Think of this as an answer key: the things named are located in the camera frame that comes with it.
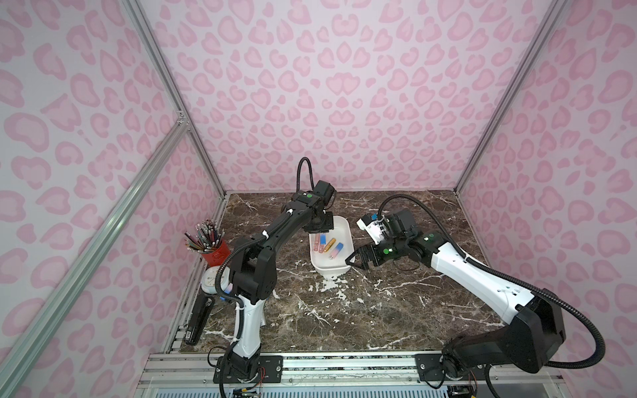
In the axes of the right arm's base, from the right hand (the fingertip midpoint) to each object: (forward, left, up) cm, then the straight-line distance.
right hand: (357, 257), depth 76 cm
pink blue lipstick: (+11, +12, -9) cm, 19 cm away
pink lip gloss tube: (+16, +14, -17) cm, 27 cm away
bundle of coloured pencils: (+9, +51, -3) cm, 52 cm away
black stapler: (-11, +51, -16) cm, 55 cm away
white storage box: (+13, +9, -18) cm, 24 cm away
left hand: (+16, +9, -7) cm, 20 cm away
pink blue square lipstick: (+13, +7, -18) cm, 23 cm away
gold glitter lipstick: (+16, +9, -18) cm, 26 cm away
